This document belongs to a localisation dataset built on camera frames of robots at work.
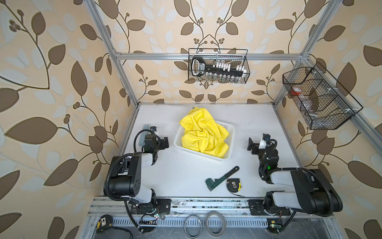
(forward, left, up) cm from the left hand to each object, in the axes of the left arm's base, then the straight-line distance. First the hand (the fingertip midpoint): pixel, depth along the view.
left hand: (157, 137), depth 95 cm
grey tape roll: (-41, -33, -5) cm, 53 cm away
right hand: (-3, -63, +5) cm, 64 cm away
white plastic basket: (-1, -47, -1) cm, 47 cm away
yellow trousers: (-1, -29, +6) cm, 30 cm away
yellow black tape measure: (-45, +16, -3) cm, 48 cm away
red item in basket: (+13, -80, +27) cm, 86 cm away
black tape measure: (-28, -46, -2) cm, 54 cm away
